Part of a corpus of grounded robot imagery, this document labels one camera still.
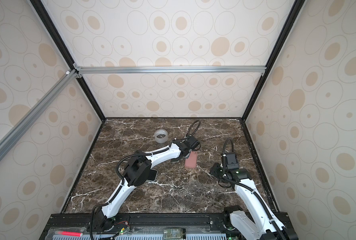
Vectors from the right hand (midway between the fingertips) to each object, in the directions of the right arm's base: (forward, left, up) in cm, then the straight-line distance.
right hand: (214, 169), depth 83 cm
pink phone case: (+9, +12, -7) cm, 16 cm away
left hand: (+17, +15, -4) cm, 23 cm away
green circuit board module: (-29, +22, -4) cm, 36 cm away
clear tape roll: (+31, +33, -8) cm, 46 cm away
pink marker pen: (-29, +69, -6) cm, 75 cm away
